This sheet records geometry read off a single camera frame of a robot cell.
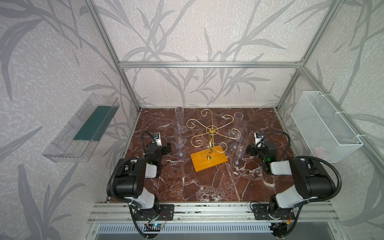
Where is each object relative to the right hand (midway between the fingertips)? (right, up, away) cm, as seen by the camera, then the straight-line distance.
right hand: (253, 137), depth 96 cm
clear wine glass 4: (-14, +2, -8) cm, 16 cm away
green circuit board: (-58, -41, -24) cm, 75 cm away
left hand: (-58, +2, -2) cm, 58 cm away
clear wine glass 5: (-12, -3, -17) cm, 21 cm away
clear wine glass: (-48, +17, -4) cm, 51 cm away
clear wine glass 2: (-46, -1, -11) cm, 47 cm away
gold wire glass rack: (-38, +10, -28) cm, 48 cm away
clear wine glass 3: (-47, -10, -2) cm, 48 cm away
